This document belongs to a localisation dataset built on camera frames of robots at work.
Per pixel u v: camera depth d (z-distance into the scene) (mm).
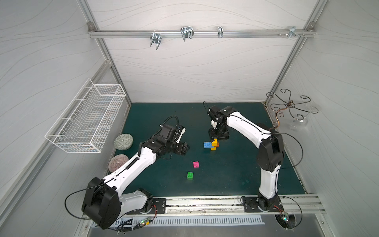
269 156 491
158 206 737
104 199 387
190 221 702
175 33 768
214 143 880
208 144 906
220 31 780
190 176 803
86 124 689
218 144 891
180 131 687
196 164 861
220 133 736
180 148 705
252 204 734
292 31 765
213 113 717
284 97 816
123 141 956
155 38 781
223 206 750
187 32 766
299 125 854
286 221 717
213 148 923
